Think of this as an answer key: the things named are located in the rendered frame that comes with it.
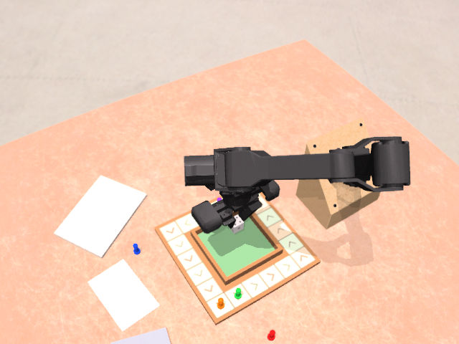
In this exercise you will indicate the white die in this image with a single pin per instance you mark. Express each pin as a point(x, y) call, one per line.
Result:
point(239, 225)

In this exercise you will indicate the green game pawn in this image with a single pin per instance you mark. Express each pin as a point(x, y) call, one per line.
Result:
point(238, 294)

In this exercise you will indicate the blue game pawn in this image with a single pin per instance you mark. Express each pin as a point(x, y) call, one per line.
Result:
point(136, 249)

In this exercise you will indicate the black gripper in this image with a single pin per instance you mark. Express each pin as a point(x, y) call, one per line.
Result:
point(210, 217)

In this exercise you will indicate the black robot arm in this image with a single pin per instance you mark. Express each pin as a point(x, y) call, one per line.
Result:
point(236, 170)

